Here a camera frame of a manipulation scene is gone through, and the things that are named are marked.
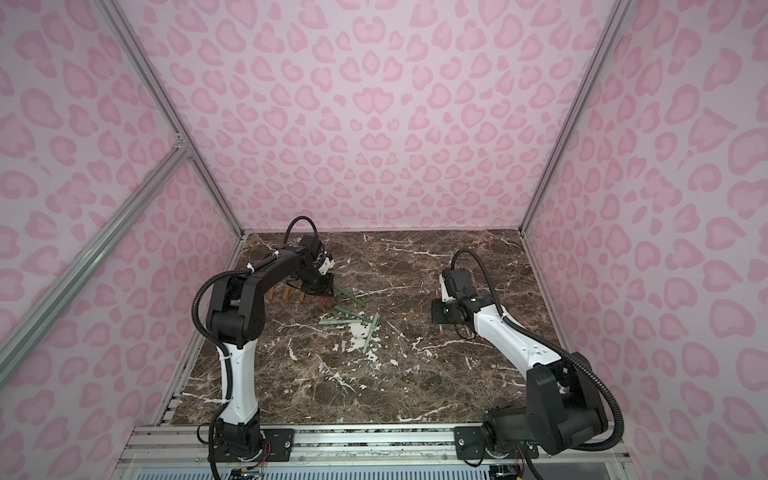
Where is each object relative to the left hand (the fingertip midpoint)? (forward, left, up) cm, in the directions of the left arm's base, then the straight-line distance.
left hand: (333, 288), depth 101 cm
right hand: (-13, -33, +7) cm, 36 cm away
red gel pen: (-16, -35, -3) cm, 39 cm away
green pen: (-2, -6, -2) cm, 7 cm away
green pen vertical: (-15, -14, -2) cm, 20 cm away
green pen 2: (-8, -7, -2) cm, 11 cm away
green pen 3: (-11, -4, -2) cm, 12 cm away
